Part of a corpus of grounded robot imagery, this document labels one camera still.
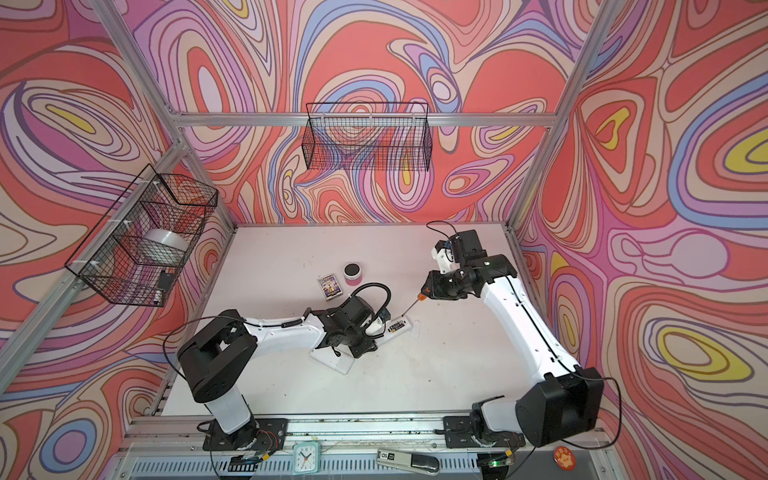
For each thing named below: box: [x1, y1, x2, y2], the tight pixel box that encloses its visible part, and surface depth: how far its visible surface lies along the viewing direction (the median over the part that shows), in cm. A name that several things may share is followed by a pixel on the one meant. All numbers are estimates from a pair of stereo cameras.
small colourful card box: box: [317, 273, 343, 300], surface depth 101 cm
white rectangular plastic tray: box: [309, 339, 355, 376], surface depth 85 cm
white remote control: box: [376, 316, 412, 345], surface depth 92 cm
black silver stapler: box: [376, 449, 441, 477], surface depth 69 cm
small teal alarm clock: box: [292, 441, 321, 475], surface depth 70 cm
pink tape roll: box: [343, 262, 362, 286], surface depth 101 cm
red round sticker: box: [553, 446, 577, 471], surface depth 72 cm
